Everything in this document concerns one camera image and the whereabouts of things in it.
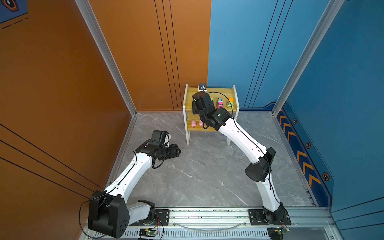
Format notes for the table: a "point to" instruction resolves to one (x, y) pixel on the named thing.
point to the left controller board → (148, 232)
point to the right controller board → (277, 233)
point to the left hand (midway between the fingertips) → (177, 150)
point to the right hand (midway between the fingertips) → (197, 101)
